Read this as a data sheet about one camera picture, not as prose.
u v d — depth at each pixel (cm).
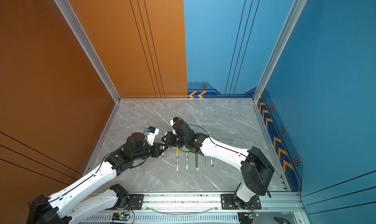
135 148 59
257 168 41
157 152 66
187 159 87
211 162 87
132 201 73
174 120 74
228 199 73
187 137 60
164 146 74
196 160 87
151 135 70
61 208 40
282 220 68
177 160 87
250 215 70
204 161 87
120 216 71
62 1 71
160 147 68
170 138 67
